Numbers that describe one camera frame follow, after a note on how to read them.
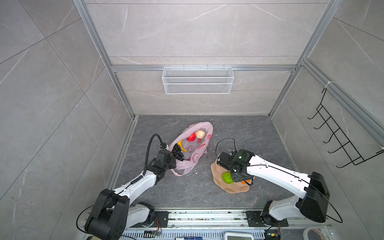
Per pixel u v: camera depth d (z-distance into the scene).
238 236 0.66
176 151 0.94
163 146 0.77
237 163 0.54
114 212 0.40
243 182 0.64
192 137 1.01
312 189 0.41
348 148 0.65
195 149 1.00
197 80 1.01
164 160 0.68
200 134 1.01
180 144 1.00
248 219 0.73
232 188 0.81
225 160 0.61
